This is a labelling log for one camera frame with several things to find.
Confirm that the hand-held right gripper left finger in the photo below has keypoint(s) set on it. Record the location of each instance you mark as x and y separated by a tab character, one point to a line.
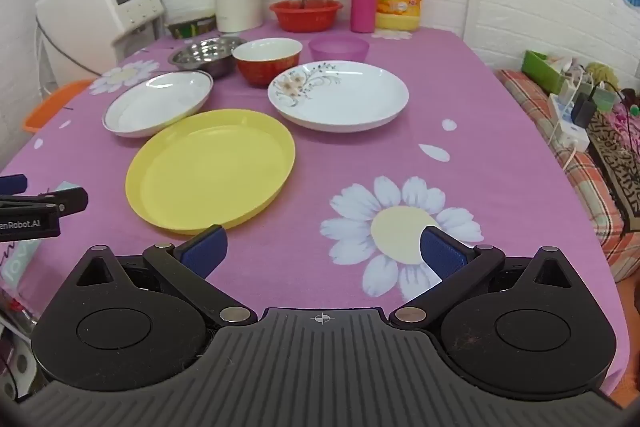
202	252

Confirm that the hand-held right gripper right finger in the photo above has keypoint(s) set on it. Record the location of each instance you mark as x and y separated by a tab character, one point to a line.
442	252

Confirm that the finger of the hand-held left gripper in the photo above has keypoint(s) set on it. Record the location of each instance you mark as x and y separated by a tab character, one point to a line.
14	184
70	201

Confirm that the yellow plastic plate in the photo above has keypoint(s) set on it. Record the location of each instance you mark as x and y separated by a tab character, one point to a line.
210	172

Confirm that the white gold-rimmed plate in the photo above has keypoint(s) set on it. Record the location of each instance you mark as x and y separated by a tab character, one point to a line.
155	104

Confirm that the white floral plate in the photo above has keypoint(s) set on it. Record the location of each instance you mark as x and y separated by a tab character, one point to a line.
350	99

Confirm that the stainless steel bowl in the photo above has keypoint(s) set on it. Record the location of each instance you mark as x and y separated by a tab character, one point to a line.
205	54

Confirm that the pale teal printed bag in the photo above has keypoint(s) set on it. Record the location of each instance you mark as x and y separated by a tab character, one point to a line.
20	262

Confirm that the orange stool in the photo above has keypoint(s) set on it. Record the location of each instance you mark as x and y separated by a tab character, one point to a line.
50	107

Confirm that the purple floral tablecloth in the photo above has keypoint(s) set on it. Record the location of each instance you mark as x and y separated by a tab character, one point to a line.
350	167

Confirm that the plaid cushion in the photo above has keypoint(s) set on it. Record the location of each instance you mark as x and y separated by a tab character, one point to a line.
590	177

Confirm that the white power strip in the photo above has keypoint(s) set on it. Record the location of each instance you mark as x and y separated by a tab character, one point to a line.
570	134

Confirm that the white water dispenser with screen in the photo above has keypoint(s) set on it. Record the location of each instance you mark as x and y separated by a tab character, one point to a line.
80	22

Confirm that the red bowl white inside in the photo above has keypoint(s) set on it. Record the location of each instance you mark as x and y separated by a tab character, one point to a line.
265	72

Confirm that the leopard patterned cloth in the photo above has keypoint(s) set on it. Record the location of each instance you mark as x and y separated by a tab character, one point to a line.
615	167

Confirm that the black charger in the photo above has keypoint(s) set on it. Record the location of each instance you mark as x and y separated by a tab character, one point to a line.
582	109

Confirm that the white charger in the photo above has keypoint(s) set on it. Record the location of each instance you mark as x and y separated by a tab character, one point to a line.
567	94

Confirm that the green plastic box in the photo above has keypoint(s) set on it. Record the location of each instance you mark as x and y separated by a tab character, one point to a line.
537	67

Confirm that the purple plastic bowl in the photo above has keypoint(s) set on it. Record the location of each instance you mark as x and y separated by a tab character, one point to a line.
340	50

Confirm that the yellow mesh sponge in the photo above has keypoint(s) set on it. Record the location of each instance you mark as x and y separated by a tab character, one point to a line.
600	73

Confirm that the red plastic basket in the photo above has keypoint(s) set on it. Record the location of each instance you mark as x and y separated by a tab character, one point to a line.
305	20

